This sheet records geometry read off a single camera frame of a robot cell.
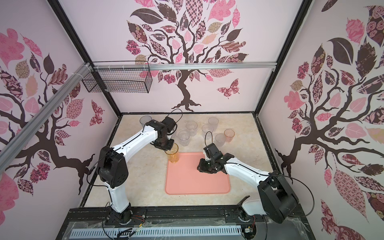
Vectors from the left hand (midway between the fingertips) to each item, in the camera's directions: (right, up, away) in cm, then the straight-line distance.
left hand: (166, 149), depth 87 cm
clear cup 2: (+15, +14, +21) cm, 29 cm away
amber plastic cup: (+5, -2, -5) cm, 8 cm away
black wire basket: (-25, +46, +8) cm, 53 cm away
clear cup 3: (+27, +12, +20) cm, 35 cm away
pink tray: (+10, -17, +1) cm, 20 cm away
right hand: (+20, -9, -2) cm, 22 cm away
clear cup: (+10, +7, +15) cm, 19 cm away
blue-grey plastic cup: (-18, +19, +14) cm, 29 cm away
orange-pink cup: (+41, +9, +14) cm, 44 cm away
